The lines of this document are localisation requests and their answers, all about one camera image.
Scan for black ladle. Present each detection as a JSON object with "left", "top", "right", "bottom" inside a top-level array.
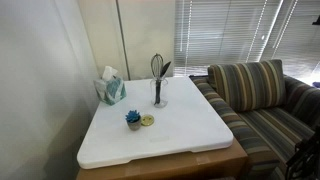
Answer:
[{"left": 155, "top": 61, "right": 171, "bottom": 105}]

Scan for clear glass jar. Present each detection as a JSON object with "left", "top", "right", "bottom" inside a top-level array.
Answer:
[{"left": 150, "top": 78, "right": 168, "bottom": 108}]

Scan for gold jar lid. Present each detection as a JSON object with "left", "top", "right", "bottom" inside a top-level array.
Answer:
[{"left": 141, "top": 114, "right": 154, "bottom": 126}]

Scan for small blue succulent pot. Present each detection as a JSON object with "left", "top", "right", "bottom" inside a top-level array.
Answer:
[{"left": 126, "top": 110, "right": 141, "bottom": 131}]

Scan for white table top board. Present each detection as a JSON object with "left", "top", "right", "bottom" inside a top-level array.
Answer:
[{"left": 77, "top": 77, "right": 233, "bottom": 169}]

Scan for teal patterned tissue box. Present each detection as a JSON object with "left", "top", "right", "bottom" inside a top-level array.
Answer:
[{"left": 94, "top": 66, "right": 126, "bottom": 105}]

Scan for white window blinds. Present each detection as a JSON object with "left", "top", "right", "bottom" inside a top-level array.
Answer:
[{"left": 174, "top": 0, "right": 320, "bottom": 79}]

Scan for striped sofa cushion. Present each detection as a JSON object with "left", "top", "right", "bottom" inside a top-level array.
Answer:
[{"left": 208, "top": 59, "right": 286, "bottom": 112}]

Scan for wooden side table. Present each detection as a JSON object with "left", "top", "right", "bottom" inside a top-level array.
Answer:
[{"left": 76, "top": 139, "right": 248, "bottom": 180}]

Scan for striped sofa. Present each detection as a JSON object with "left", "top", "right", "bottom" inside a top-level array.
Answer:
[{"left": 190, "top": 72, "right": 320, "bottom": 180}]

